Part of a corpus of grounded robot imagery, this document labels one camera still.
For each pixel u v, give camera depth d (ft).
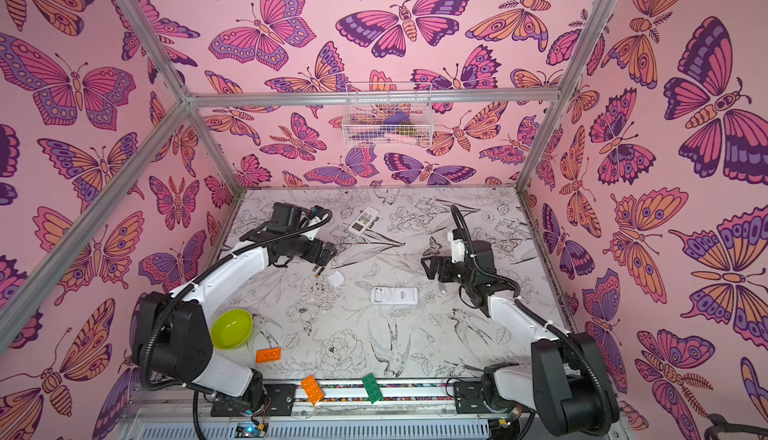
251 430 2.38
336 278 3.18
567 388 1.34
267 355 2.65
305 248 2.55
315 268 3.19
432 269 2.58
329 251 2.63
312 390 2.44
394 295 2.95
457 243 2.59
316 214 2.57
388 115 3.16
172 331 1.42
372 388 2.44
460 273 2.45
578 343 1.40
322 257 2.61
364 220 3.58
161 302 1.49
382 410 2.39
